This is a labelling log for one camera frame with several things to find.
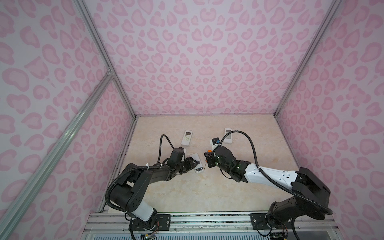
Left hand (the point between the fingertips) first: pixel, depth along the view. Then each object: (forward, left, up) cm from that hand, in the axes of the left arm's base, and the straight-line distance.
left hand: (197, 162), depth 90 cm
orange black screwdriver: (0, -6, +13) cm, 14 cm away
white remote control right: (+18, -22, -3) cm, 29 cm away
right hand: (0, -5, +10) cm, 11 cm away
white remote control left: (+21, +7, -3) cm, 22 cm away
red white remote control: (-3, -1, -3) cm, 4 cm away
